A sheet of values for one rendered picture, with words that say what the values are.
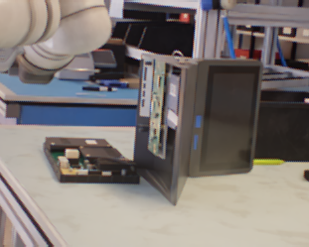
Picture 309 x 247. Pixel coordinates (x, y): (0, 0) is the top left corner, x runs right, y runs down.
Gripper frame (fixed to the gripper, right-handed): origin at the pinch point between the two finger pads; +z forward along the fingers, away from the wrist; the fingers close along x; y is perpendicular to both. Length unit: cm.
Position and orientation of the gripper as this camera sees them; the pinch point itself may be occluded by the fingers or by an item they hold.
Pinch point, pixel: (11, 66)
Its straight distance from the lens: 126.1
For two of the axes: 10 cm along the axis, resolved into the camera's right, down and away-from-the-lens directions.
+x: -0.1, -9.9, 1.4
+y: 9.5, 0.3, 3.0
